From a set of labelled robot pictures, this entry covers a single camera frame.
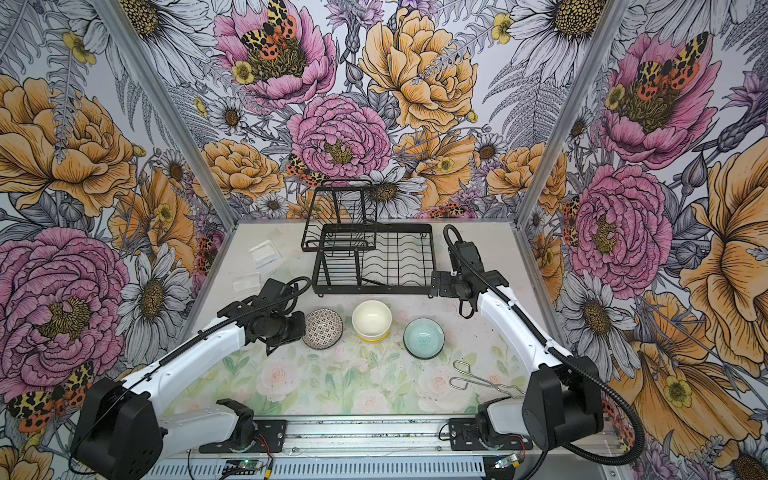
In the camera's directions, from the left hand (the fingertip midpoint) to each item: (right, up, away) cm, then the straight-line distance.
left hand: (301, 341), depth 83 cm
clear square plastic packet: (-22, +23, +29) cm, 43 cm away
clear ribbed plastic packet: (-24, +13, +21) cm, 34 cm away
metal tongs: (+44, -11, 0) cm, 46 cm away
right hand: (+41, +13, +2) cm, 43 cm away
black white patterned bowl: (+4, +1, +7) cm, 8 cm away
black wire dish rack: (+15, +23, +1) cm, 28 cm away
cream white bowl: (+19, +4, +7) cm, 20 cm away
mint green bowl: (+34, 0, +4) cm, 34 cm away
